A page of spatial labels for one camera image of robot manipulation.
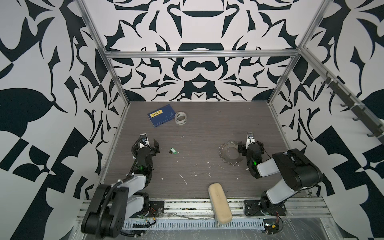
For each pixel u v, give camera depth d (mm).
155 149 811
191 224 649
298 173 462
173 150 939
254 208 743
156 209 725
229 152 939
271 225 712
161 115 1108
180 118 1085
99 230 369
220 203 724
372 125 544
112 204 425
